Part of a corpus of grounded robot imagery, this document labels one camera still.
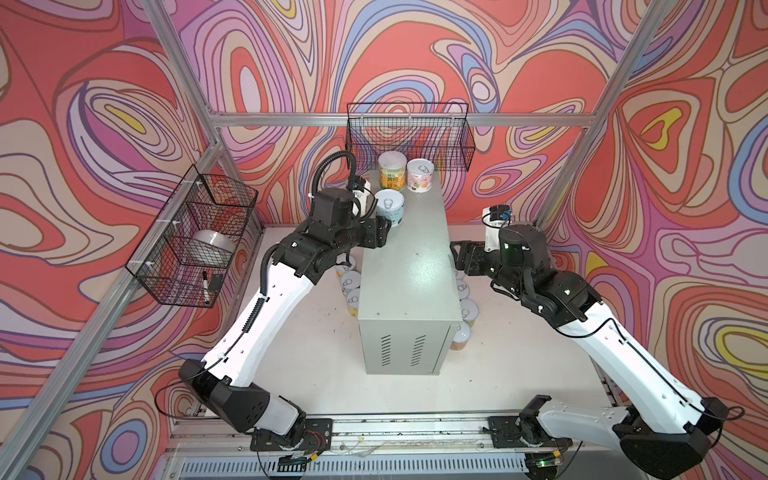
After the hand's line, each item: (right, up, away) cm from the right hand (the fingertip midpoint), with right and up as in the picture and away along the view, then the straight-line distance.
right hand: (466, 252), depth 68 cm
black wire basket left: (-71, -2, +1) cm, 71 cm away
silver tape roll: (-60, +2, +2) cm, 60 cm away
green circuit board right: (+20, -50, +2) cm, 54 cm away
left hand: (-20, +8, +1) cm, 21 cm away
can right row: (+7, -18, +22) cm, 29 cm away
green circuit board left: (-42, -51, +3) cm, 66 cm away
